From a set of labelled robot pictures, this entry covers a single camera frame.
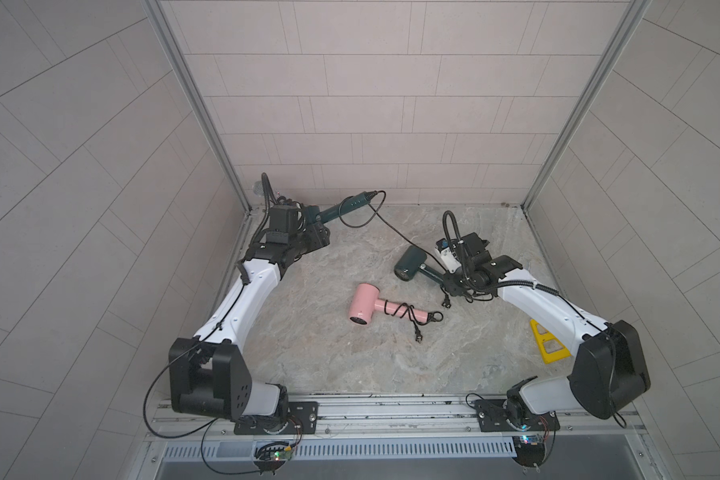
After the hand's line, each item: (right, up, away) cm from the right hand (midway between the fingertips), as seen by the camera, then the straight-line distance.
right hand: (446, 276), depth 87 cm
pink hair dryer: (-24, -8, -1) cm, 25 cm away
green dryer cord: (+1, -9, +3) cm, 9 cm away
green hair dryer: (-9, +3, +9) cm, 13 cm away
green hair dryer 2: (-37, +17, -9) cm, 42 cm away
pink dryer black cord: (-3, -12, 0) cm, 12 cm away
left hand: (-36, +14, -3) cm, 38 cm away
